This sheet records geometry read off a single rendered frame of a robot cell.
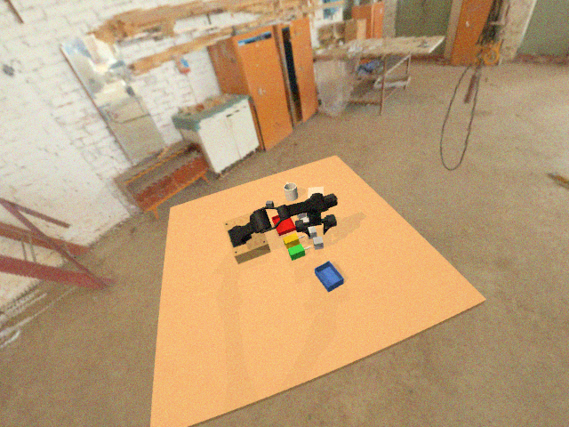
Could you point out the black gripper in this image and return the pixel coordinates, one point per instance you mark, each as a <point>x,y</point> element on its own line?
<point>329,221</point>

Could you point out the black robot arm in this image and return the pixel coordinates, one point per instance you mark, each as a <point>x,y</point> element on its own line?
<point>260,223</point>

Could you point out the beige open cylinder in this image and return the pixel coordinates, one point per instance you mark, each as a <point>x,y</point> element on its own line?
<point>290,190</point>

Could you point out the green block with grey pin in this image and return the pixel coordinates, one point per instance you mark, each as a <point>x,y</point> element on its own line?
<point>297,252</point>

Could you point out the blue rectangular tray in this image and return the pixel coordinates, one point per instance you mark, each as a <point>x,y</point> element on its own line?
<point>329,276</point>

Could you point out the red tray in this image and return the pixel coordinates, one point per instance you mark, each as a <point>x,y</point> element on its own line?
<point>285,226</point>

